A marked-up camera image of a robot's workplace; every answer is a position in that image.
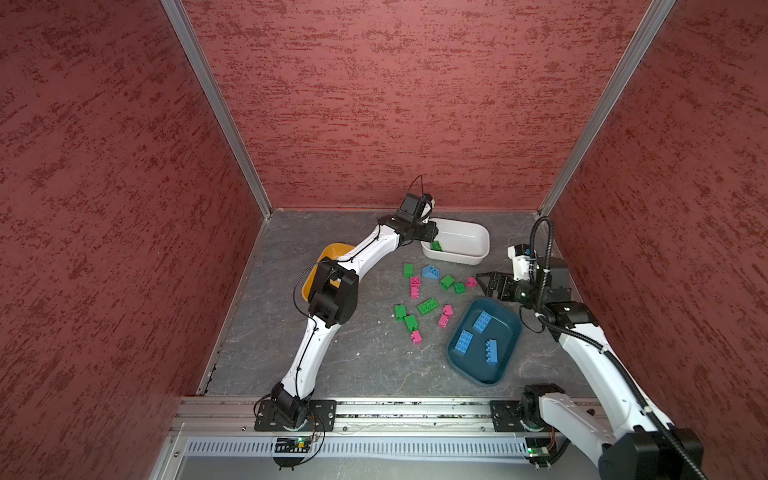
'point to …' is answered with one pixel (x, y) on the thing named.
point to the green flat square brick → (460, 288)
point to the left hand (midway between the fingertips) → (433, 233)
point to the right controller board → (537, 450)
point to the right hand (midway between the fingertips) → (485, 283)
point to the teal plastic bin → (506, 327)
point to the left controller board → (291, 451)
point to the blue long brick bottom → (491, 351)
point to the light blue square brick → (430, 272)
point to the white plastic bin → (462, 242)
